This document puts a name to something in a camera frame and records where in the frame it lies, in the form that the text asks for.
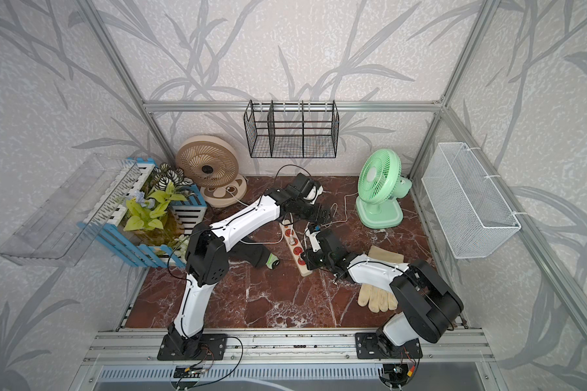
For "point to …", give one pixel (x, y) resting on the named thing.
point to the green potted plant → (152, 214)
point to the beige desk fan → (210, 163)
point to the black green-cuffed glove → (258, 255)
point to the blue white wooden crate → (103, 222)
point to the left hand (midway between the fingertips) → (324, 216)
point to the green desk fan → (380, 184)
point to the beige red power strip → (295, 245)
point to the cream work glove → (376, 298)
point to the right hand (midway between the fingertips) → (302, 253)
